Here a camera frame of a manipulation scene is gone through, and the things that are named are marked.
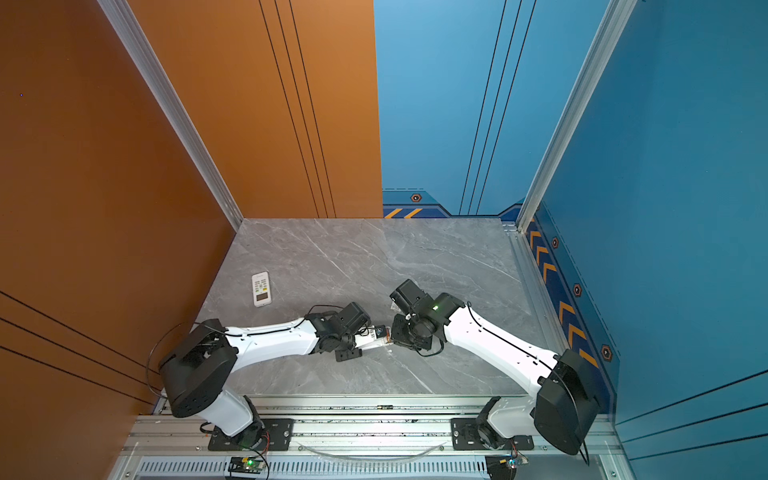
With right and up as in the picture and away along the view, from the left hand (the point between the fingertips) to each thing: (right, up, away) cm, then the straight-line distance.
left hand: (356, 337), depth 89 cm
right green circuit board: (+40, -24, -20) cm, 50 cm away
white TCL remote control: (+4, +3, -12) cm, 13 cm away
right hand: (+11, +2, -12) cm, 16 cm away
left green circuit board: (-24, -26, -18) cm, 40 cm away
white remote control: (-33, +13, +10) cm, 37 cm away
